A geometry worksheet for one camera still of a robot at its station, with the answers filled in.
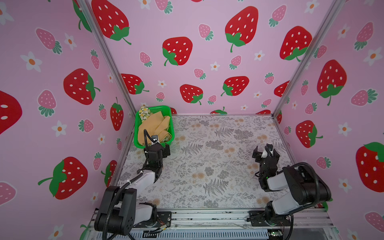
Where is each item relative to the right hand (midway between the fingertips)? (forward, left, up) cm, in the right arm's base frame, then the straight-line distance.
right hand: (264, 148), depth 89 cm
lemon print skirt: (+26, +84, 0) cm, 87 cm away
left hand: (-3, +65, +2) cm, 65 cm away
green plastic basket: (+30, +67, -2) cm, 73 cm away
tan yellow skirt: (+15, +72, -1) cm, 73 cm away
